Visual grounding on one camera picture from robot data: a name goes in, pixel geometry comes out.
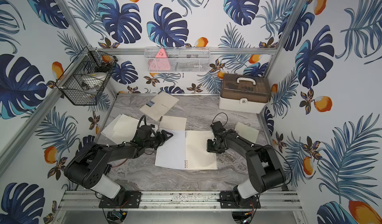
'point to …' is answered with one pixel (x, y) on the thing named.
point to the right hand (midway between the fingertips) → (210, 149)
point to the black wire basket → (83, 79)
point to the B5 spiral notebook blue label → (172, 123)
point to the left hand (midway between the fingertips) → (171, 135)
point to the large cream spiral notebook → (159, 106)
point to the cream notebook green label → (186, 150)
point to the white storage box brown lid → (244, 93)
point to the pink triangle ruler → (161, 62)
